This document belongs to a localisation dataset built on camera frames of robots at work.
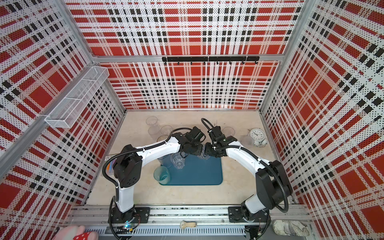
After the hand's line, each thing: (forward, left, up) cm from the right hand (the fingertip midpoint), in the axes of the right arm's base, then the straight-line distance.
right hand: (209, 151), depth 86 cm
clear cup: (-5, +4, +6) cm, 8 cm away
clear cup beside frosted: (+21, +30, -6) cm, 37 cm away
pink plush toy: (-38, +61, -2) cm, 72 cm away
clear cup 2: (+32, +44, -9) cm, 55 cm away
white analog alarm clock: (+16, -34, -7) cm, 39 cm away
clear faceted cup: (-1, +20, -9) cm, 22 cm away
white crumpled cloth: (-36, -36, -6) cm, 51 cm away
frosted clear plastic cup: (+21, +39, -9) cm, 46 cm away
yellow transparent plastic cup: (+9, +29, +1) cm, 31 cm away
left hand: (+2, +5, -2) cm, 6 cm away
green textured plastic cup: (-11, +28, -7) cm, 30 cm away
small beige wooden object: (-35, +13, -7) cm, 38 cm away
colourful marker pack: (-7, +60, -8) cm, 61 cm away
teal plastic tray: (-8, +7, -9) cm, 14 cm away
